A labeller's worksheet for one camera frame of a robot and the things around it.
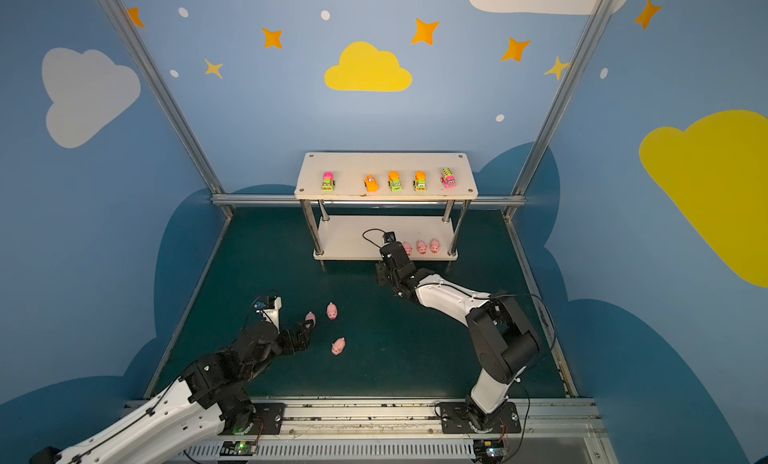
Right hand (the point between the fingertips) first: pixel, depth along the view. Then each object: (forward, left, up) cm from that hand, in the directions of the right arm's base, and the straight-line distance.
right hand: (387, 258), depth 92 cm
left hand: (-23, +21, 0) cm, 31 cm away
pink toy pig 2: (-16, +23, -10) cm, 30 cm away
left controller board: (-50, +33, -11) cm, 61 cm away
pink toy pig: (-13, +17, -11) cm, 24 cm away
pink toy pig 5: (+8, -12, -5) cm, 15 cm away
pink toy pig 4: (+10, -16, -5) cm, 19 cm away
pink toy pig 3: (-25, +13, -11) cm, 30 cm away
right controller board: (-47, -27, -13) cm, 56 cm away
